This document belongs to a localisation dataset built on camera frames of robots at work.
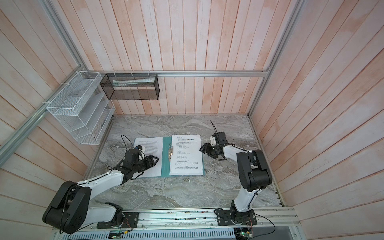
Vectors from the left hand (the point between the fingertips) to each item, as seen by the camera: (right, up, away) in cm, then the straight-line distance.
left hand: (156, 163), depth 89 cm
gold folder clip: (+8, +6, +8) cm, 13 cm away
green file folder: (+5, -2, +4) cm, 7 cm away
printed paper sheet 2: (+19, +1, +6) cm, 20 cm away
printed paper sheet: (-5, +9, +12) cm, 16 cm away
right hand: (+30, +7, +8) cm, 31 cm away
